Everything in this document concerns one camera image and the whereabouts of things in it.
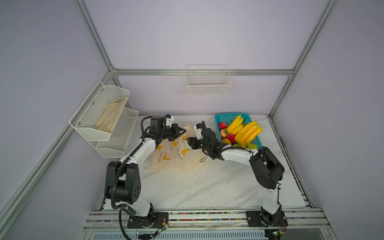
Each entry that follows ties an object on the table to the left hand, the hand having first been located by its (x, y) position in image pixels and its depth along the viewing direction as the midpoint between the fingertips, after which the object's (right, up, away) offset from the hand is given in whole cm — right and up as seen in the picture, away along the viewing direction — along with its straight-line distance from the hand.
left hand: (186, 131), depth 84 cm
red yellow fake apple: (+24, -2, +14) cm, 28 cm away
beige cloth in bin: (-41, +5, -8) cm, 42 cm away
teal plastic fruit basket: (+29, +8, +17) cm, 34 cm away
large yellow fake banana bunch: (+39, -2, +9) cm, 40 cm away
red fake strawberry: (+25, +4, +20) cm, 32 cm away
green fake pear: (+39, -9, +4) cm, 40 cm away
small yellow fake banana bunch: (+33, +4, +14) cm, 36 cm away
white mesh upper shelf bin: (-46, +8, -7) cm, 47 cm away
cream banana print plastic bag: (-4, -13, -4) cm, 14 cm away
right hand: (0, -6, +4) cm, 7 cm away
